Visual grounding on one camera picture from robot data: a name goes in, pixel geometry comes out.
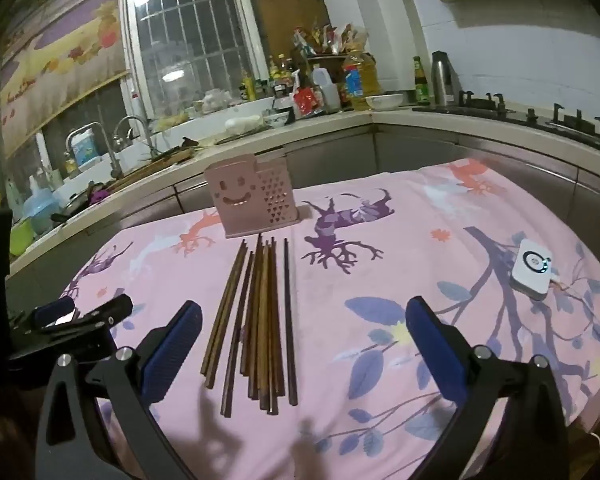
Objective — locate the purple cloth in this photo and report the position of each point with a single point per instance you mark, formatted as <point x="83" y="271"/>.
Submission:
<point x="99" y="193"/>

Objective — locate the barred window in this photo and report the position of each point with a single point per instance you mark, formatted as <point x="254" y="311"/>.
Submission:
<point x="190" y="35"/>

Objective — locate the white round-dial device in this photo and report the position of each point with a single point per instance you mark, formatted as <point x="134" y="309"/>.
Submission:
<point x="530" y="280"/>

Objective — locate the steel sink faucet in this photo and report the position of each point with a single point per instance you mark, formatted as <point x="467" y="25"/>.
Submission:
<point x="111" y="160"/>
<point x="150" y="142"/>

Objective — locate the red packet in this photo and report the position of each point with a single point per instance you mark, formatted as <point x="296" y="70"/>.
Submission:
<point x="307" y="101"/>

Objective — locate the white bowl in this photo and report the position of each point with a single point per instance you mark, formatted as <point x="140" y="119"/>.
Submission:
<point x="384" y="102"/>

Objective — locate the dark cooking pan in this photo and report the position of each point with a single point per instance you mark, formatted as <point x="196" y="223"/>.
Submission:
<point x="72" y="205"/>

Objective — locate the small yellow bottle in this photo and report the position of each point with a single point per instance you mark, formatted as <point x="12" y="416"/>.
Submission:
<point x="71" y="166"/>

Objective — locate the row of condiment bottles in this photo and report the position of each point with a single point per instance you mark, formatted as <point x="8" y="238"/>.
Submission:
<point x="275" y="80"/>

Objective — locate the green glass bottle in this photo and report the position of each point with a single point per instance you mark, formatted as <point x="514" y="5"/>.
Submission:
<point x="421" y="85"/>

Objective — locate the small patterned bowl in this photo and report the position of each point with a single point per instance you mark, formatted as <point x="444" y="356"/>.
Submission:
<point x="276" y="120"/>

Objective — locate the large yellow oil bottle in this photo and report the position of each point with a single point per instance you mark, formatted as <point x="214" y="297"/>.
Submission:
<point x="360" y="80"/>

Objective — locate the pink smiley utensil holder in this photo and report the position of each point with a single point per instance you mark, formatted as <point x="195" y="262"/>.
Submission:
<point x="235" y="195"/>

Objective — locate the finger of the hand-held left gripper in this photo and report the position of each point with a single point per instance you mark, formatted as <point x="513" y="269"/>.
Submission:
<point x="107" y="310"/>
<point x="55" y="310"/>

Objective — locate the steel kettle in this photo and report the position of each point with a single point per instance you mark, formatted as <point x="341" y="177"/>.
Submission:
<point x="442" y="80"/>

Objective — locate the blue plastic container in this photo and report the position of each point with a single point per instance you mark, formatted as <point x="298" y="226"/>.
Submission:
<point x="40" y="207"/>

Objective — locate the pile of snack packets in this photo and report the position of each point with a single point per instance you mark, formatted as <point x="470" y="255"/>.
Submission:
<point x="330" y="40"/>

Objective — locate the kitchen counter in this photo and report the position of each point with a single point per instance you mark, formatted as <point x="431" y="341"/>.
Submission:
<point x="455" y="122"/>

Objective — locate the bundle of wooden chopsticks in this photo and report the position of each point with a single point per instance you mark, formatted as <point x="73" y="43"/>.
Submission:
<point x="262" y="310"/>

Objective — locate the pink printed tablecloth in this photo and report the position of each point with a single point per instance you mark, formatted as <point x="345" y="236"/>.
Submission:
<point x="380" y="260"/>

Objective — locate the white plastic jug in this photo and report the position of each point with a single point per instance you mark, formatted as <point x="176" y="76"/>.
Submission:
<point x="327" y="92"/>

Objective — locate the green plastic basin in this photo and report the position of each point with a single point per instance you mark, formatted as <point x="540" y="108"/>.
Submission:
<point x="21" y="237"/>

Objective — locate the pale plastic bag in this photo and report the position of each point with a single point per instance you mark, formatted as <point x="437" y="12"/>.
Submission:
<point x="215" y="100"/>

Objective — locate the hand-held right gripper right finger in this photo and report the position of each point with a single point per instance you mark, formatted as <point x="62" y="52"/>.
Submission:
<point x="435" y="350"/>

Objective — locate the black gas stove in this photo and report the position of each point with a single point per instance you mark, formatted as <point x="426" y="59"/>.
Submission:
<point x="530" y="117"/>

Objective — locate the wooden cutting board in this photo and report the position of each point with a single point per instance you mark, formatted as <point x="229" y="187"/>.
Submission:
<point x="150" y="170"/>

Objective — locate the white jug with blue label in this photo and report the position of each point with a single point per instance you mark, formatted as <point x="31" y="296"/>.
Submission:
<point x="86" y="150"/>

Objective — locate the white bag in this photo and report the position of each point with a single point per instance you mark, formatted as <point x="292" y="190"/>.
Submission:
<point x="242" y="123"/>

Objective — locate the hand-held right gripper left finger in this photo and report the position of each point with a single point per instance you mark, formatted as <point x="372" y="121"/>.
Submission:
<point x="172" y="350"/>

